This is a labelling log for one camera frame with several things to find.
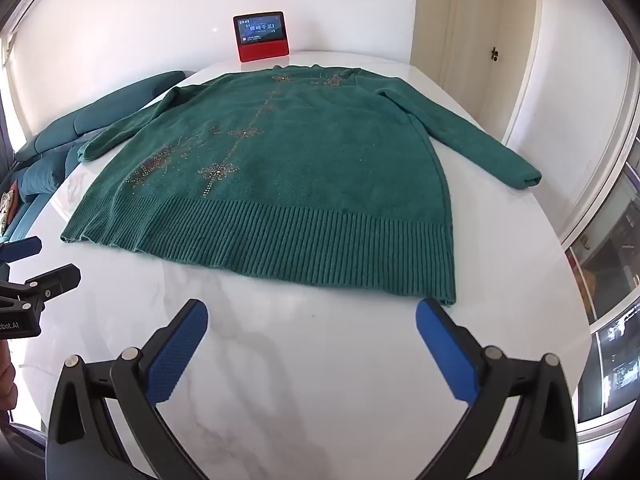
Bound patterned cushion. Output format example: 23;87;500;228
0;182;21;233

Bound cream door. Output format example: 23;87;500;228
477;0;539;137

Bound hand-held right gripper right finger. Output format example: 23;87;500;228
416;297;582;480

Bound green knit sweater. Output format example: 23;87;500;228
59;62;543;307

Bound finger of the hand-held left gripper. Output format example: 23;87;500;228
0;236;42;264
0;263;82;311

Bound window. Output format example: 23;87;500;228
564;132;640;428

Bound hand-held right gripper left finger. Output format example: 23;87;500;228
45;299;209;480

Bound teal sofa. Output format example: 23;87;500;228
0;70;197;242

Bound person's left hand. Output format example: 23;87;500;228
0;352;17;403

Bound red smart display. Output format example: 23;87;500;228
233;11;290;63

